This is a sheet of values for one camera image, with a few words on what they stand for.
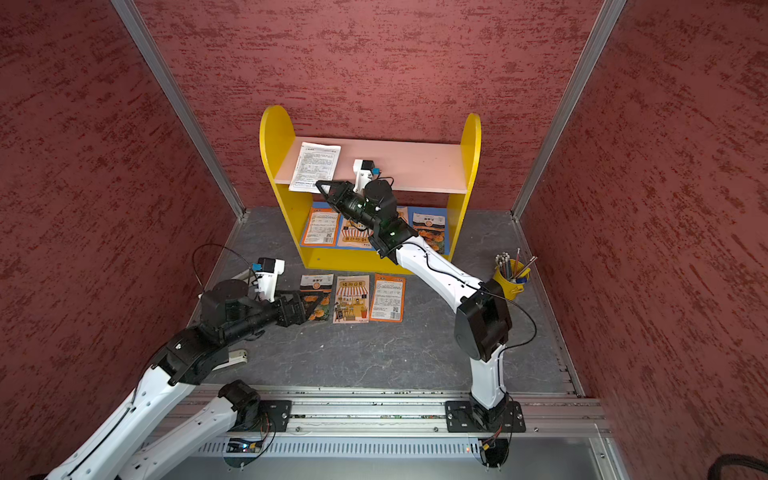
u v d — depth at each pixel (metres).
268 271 0.60
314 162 0.73
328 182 0.71
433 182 0.71
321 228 0.97
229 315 0.51
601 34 0.74
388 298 0.96
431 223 0.98
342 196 0.63
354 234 0.95
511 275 0.92
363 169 0.69
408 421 0.74
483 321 0.48
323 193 0.69
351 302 0.95
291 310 0.59
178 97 0.87
